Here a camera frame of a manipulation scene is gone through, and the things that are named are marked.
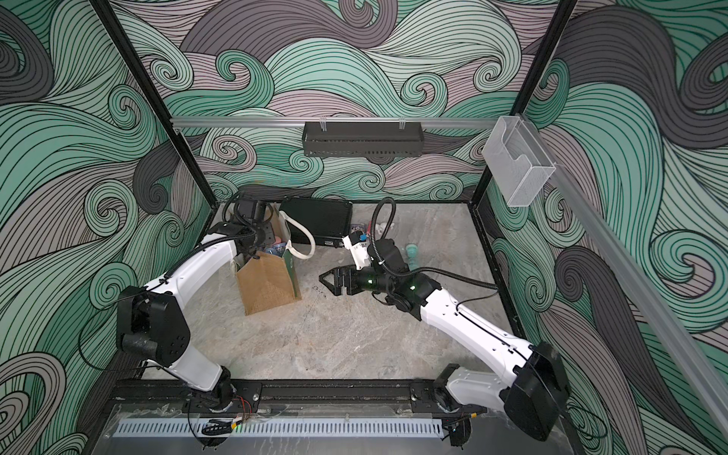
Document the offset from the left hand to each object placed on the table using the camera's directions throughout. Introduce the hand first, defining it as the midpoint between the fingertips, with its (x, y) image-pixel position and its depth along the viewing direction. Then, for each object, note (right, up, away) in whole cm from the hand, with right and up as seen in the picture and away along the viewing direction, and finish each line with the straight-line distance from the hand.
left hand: (265, 231), depth 88 cm
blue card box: (+30, +1, +22) cm, 37 cm away
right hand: (+22, -12, -18) cm, 31 cm away
